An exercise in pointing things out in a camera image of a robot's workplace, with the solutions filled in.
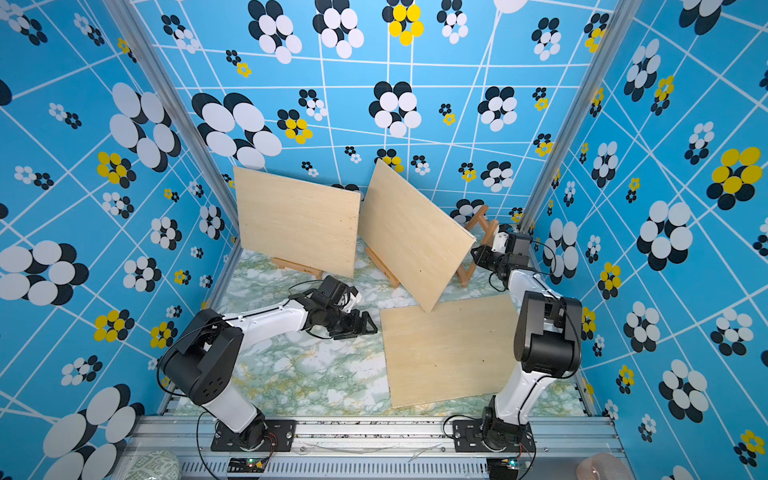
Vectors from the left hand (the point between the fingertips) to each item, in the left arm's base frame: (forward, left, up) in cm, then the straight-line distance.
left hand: (372, 330), depth 87 cm
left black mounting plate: (-26, +22, -5) cm, 35 cm away
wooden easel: (+25, +34, -1) cm, 42 cm away
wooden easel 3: (+27, -34, +14) cm, 46 cm away
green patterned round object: (-32, +49, -3) cm, 58 cm away
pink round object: (-32, -53, -1) cm, 62 cm away
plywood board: (+29, +23, +16) cm, 41 cm away
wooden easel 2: (+23, -3, 0) cm, 23 cm away
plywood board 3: (-3, -26, -6) cm, 27 cm away
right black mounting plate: (-26, -25, -4) cm, 36 cm away
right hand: (+25, -35, +8) cm, 43 cm away
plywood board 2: (+23, -12, +14) cm, 29 cm away
